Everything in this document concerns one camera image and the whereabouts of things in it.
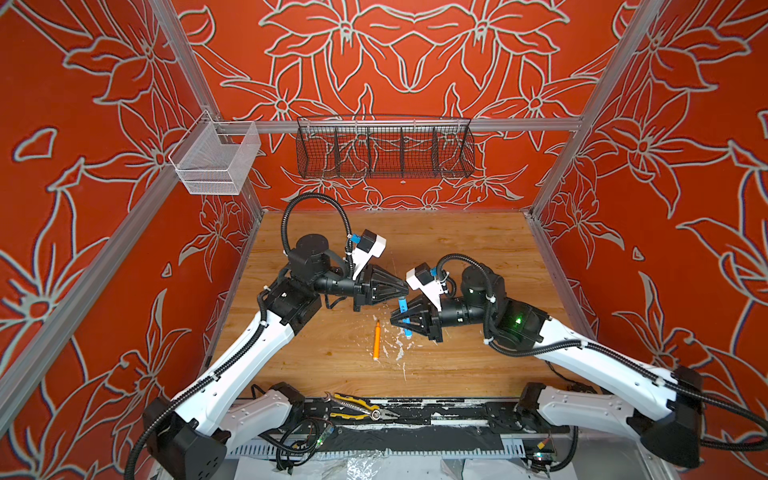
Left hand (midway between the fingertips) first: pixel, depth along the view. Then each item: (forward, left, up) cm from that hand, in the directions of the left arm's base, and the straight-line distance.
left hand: (404, 291), depth 56 cm
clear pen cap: (-1, 0, -2) cm, 2 cm away
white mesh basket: (+48, +61, -4) cm, 78 cm away
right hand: (-3, +2, -6) cm, 7 cm away
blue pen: (-2, 0, -3) cm, 4 cm away
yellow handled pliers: (-15, +6, -34) cm, 38 cm away
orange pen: (+3, +6, -35) cm, 35 cm away
